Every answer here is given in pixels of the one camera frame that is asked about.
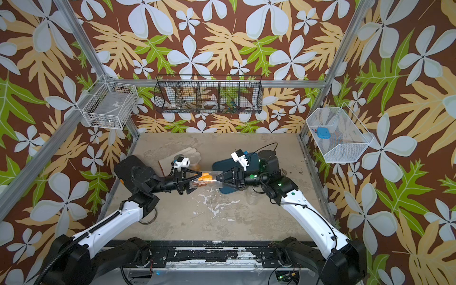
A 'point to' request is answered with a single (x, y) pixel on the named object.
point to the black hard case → (123, 169)
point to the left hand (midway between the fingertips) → (201, 178)
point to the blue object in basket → (323, 133)
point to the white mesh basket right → (338, 135)
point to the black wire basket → (205, 94)
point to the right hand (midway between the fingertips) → (220, 182)
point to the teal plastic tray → (225, 164)
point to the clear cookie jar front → (207, 180)
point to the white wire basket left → (108, 104)
